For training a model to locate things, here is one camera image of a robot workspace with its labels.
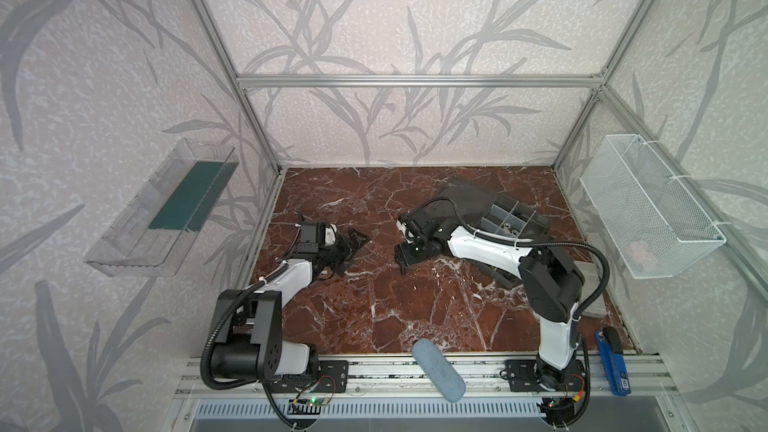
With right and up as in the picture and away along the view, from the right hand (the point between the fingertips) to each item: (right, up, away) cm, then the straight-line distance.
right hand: (402, 247), depth 91 cm
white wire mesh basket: (+54, +9, -29) cm, 62 cm away
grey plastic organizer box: (+31, +10, +13) cm, 36 cm away
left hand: (-11, +3, -2) cm, 12 cm away
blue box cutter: (+53, -26, -17) cm, 62 cm away
